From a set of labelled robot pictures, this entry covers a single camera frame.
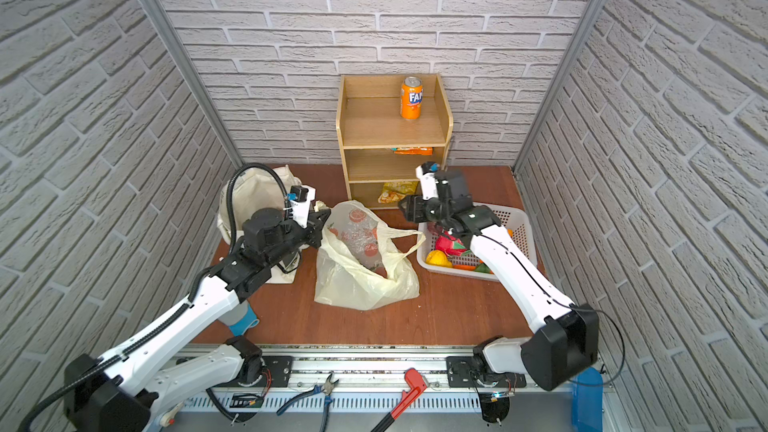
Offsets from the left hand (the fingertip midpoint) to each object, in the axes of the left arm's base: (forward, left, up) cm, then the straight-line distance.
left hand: (330, 207), depth 73 cm
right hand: (+3, -22, -1) cm, 22 cm away
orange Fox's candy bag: (+30, -28, -9) cm, 42 cm away
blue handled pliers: (-36, +1, -26) cm, 44 cm away
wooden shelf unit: (+31, -16, +1) cm, 35 cm away
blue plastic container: (-41, -61, -24) cm, 77 cm away
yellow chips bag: (+24, -18, -23) cm, 38 cm away
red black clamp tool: (-39, -19, -26) cm, 50 cm away
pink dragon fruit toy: (0, -34, -19) cm, 39 cm away
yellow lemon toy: (-5, -30, -20) cm, 36 cm away
